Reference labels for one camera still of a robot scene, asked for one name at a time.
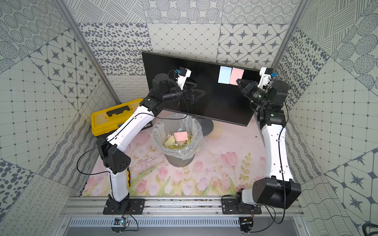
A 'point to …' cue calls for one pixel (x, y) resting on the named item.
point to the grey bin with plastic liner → (180, 154)
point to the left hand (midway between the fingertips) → (198, 83)
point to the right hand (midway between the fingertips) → (235, 82)
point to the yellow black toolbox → (105, 121)
